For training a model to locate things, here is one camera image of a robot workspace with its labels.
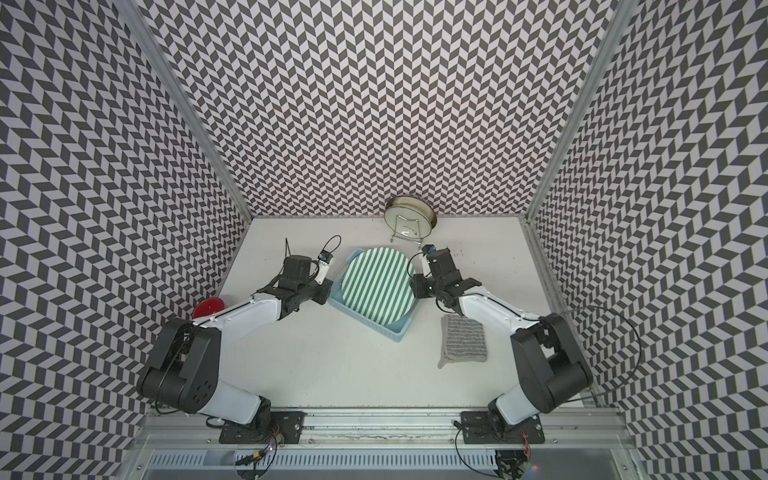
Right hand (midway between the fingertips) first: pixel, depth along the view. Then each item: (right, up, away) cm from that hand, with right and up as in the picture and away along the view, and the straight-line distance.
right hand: (416, 286), depth 90 cm
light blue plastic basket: (-5, -11, -8) cm, 15 cm away
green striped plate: (-12, -1, +3) cm, 12 cm away
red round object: (-62, -5, -3) cm, 62 cm away
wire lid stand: (-2, +18, +21) cm, 28 cm away
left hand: (-28, 0, +4) cm, 29 cm away
